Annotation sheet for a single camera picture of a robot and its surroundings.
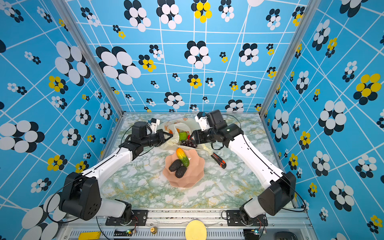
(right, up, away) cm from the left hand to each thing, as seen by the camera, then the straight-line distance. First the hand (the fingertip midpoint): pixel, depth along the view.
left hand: (173, 134), depth 81 cm
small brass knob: (-7, -43, -13) cm, 46 cm away
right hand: (+13, 0, -5) cm, 14 cm away
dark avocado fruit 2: (+3, -22, +3) cm, 22 cm away
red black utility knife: (+27, -17, +12) cm, 34 cm away
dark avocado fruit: (0, -18, +5) cm, 19 cm away
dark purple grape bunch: (+8, -6, +15) cm, 18 cm away
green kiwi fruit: (+4, -2, +18) cm, 19 cm away
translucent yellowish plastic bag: (+3, +3, +10) cm, 11 cm away
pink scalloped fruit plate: (+11, -22, +8) cm, 26 cm away
